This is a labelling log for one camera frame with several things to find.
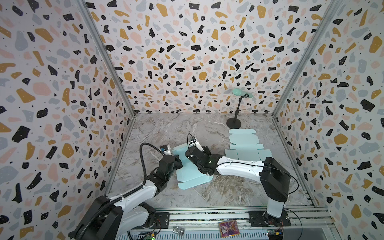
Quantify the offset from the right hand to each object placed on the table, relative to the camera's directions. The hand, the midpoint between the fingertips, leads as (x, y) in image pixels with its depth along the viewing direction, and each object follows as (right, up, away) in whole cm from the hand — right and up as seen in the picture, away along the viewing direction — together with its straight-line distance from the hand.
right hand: (198, 147), depth 85 cm
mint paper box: (-4, -15, -2) cm, 16 cm away
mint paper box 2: (+32, -1, +19) cm, 37 cm away
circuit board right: (+37, -40, -13) cm, 56 cm away
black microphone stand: (+27, +14, +32) cm, 44 cm away
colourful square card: (+15, -36, -15) cm, 42 cm away
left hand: (-9, -4, 0) cm, 9 cm away
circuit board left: (-22, -40, -15) cm, 48 cm away
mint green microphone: (+23, +32, +3) cm, 40 cm away
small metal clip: (-9, -37, -15) cm, 41 cm away
